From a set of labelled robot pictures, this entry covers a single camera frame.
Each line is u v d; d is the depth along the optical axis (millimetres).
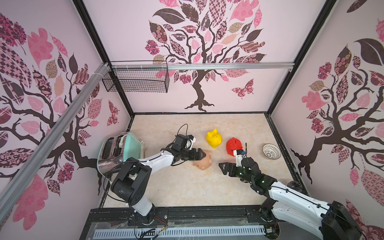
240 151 742
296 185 727
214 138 949
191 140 833
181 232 697
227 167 727
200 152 799
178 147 716
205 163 852
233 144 903
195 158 775
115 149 787
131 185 447
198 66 921
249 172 621
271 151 955
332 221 407
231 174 716
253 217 731
